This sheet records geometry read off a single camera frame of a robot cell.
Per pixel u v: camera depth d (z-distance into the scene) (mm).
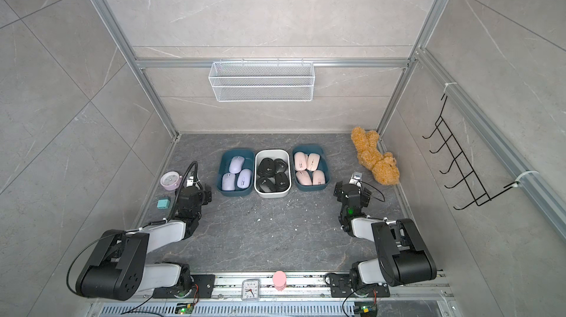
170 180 980
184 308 707
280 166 995
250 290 714
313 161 1054
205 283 733
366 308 715
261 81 1005
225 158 1040
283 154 1040
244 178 979
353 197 696
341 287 728
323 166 1046
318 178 984
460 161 688
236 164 1038
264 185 929
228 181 979
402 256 434
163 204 906
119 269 425
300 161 1015
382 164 958
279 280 673
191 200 686
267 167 961
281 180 934
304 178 980
